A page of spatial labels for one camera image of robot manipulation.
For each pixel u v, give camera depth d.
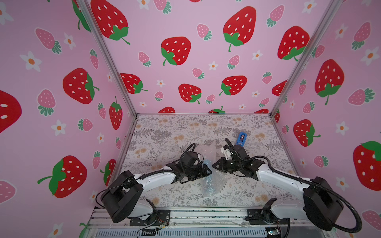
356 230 0.36
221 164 0.72
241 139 1.01
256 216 0.73
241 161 0.65
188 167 0.66
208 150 0.93
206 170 0.75
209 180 0.78
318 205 0.41
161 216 0.75
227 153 0.77
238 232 0.70
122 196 0.45
